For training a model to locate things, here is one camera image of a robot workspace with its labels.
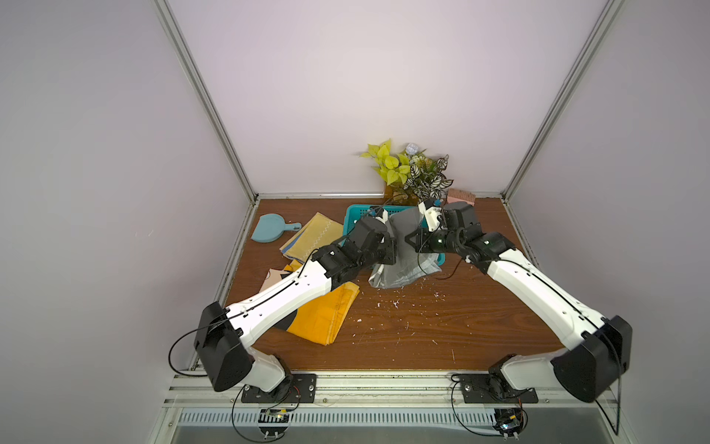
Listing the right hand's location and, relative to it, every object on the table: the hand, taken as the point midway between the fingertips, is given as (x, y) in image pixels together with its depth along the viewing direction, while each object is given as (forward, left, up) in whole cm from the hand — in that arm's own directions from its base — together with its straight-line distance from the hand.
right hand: (408, 232), depth 76 cm
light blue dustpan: (+21, +52, -24) cm, 61 cm away
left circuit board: (-41, +36, -27) cm, 61 cm away
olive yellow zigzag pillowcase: (+18, +33, -24) cm, 44 cm away
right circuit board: (-40, -26, -27) cm, 55 cm away
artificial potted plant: (+24, -3, 0) cm, 24 cm away
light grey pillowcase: (-7, 0, -6) cm, 9 cm away
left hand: (-4, +2, 0) cm, 4 cm away
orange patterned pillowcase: (-17, +27, -23) cm, 39 cm away
